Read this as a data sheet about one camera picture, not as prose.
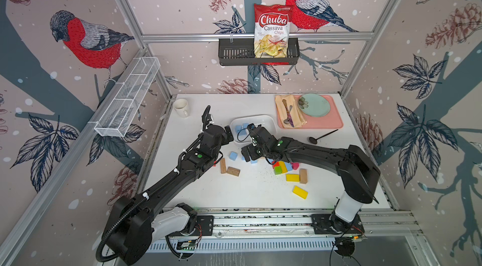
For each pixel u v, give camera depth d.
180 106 1.06
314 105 1.14
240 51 0.95
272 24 0.83
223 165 0.90
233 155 0.92
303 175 0.86
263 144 0.66
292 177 0.86
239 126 1.03
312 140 1.00
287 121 1.05
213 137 0.60
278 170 0.89
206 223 0.73
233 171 0.88
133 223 0.39
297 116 1.09
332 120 1.07
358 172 0.45
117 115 0.72
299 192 0.83
